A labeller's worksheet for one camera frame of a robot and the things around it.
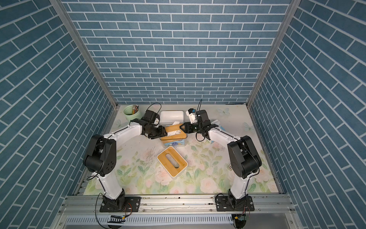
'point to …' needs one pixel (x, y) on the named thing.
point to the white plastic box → (168, 117)
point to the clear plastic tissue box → (172, 133)
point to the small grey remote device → (229, 167)
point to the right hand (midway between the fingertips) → (183, 127)
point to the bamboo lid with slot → (181, 135)
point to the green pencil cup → (131, 112)
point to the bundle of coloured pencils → (135, 109)
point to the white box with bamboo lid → (173, 162)
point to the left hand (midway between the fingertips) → (167, 134)
